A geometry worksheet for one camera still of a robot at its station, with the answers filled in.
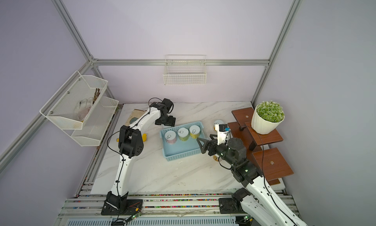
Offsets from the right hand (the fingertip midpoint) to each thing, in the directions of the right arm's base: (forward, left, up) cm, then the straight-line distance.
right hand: (204, 139), depth 72 cm
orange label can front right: (0, -8, -21) cm, 23 cm away
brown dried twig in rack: (+25, +60, +9) cm, 65 cm away
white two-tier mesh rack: (+15, +69, -12) cm, 72 cm away
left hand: (+24, +24, -19) cm, 39 cm away
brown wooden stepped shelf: (-7, -33, -10) cm, 36 cm away
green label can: (+16, +12, -18) cm, 27 cm away
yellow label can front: (+18, +5, -19) cm, 27 cm away
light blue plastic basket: (+7, +13, -24) cm, 28 cm away
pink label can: (+14, +21, -19) cm, 31 cm away
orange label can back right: (+26, -13, -19) cm, 35 cm away
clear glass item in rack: (+18, +65, +6) cm, 68 cm away
